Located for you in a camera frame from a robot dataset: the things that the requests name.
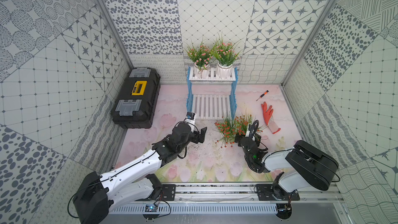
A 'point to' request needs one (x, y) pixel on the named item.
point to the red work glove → (269, 119)
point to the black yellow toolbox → (135, 105)
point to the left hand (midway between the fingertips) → (203, 127)
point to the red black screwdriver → (265, 93)
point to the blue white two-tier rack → (213, 97)
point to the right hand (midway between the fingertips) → (245, 133)
